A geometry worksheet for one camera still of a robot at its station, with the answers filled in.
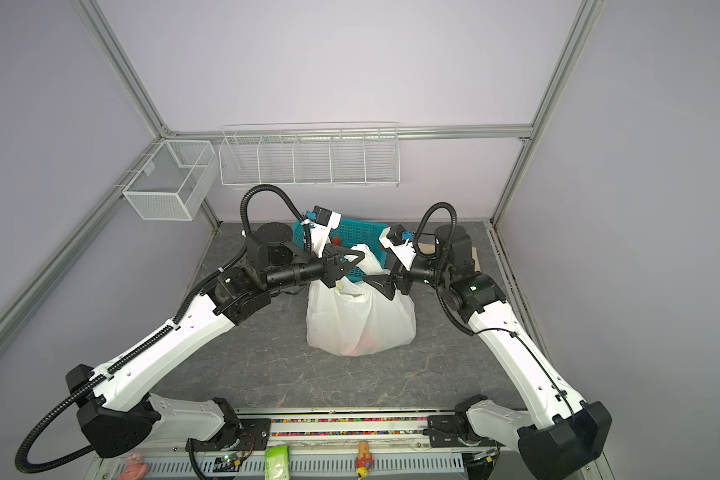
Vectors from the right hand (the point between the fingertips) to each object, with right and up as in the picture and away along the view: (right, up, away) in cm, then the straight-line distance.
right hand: (375, 262), depth 67 cm
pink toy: (-55, -47, 0) cm, 73 cm away
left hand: (-2, 0, -7) cm, 7 cm away
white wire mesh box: (-64, +25, +27) cm, 74 cm away
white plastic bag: (-4, -14, +6) cm, 16 cm away
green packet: (-23, -46, +1) cm, 52 cm away
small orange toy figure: (-2, -46, +1) cm, 46 cm away
